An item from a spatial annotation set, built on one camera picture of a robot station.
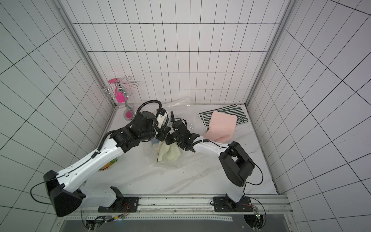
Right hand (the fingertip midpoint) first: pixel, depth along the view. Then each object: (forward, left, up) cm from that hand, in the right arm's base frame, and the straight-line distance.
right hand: (164, 131), depth 87 cm
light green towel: (-13, -4, -2) cm, 14 cm away
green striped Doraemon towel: (+32, -48, -13) cm, 59 cm away
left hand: (-8, -5, +11) cm, 14 cm away
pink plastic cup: (+23, +35, +6) cm, 42 cm away
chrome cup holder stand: (+24, +36, -14) cm, 46 cm away
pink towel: (+13, -38, -12) cm, 42 cm away
